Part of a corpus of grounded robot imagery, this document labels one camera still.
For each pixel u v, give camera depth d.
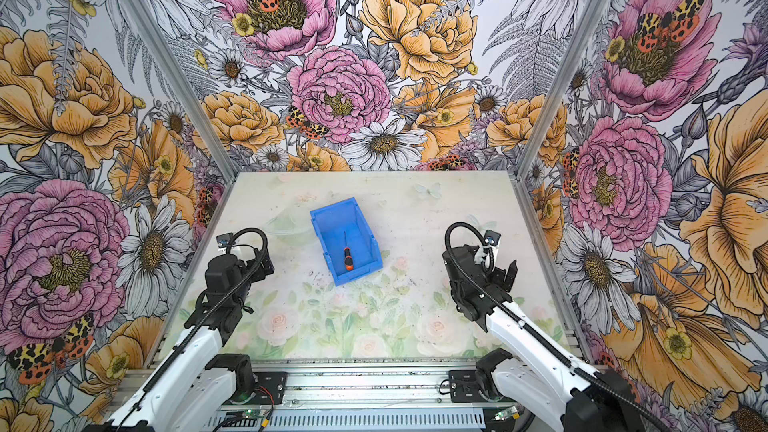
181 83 0.94
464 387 0.74
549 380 0.44
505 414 0.72
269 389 0.74
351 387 0.76
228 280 0.63
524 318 0.53
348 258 0.96
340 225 1.02
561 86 0.95
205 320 0.59
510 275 0.72
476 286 0.54
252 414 0.71
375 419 0.65
